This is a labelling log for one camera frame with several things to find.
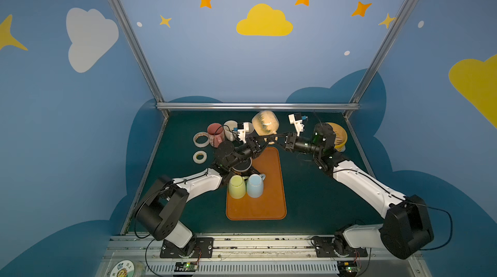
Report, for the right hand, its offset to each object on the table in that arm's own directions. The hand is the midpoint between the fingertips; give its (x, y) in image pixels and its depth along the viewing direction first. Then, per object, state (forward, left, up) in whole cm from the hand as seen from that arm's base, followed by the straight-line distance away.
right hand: (273, 137), depth 72 cm
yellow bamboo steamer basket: (+22, -40, -26) cm, 52 cm away
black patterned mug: (-3, +12, -19) cm, 23 cm away
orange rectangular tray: (-16, -2, -29) cm, 33 cm away
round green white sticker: (-43, +48, -20) cm, 67 cm away
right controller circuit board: (-37, -30, -30) cm, 57 cm away
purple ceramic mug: (+4, +10, +1) cm, 10 cm away
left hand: (-2, -1, 0) cm, 2 cm away
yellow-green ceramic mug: (-12, +14, -20) cm, 27 cm away
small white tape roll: (+4, +36, -28) cm, 46 cm away
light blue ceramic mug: (-10, +6, -22) cm, 25 cm away
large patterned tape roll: (+14, +36, -27) cm, 47 cm away
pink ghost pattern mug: (+14, +27, -19) cm, 36 cm away
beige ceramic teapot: (+3, +3, +5) cm, 6 cm away
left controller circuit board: (-40, +30, -29) cm, 58 cm away
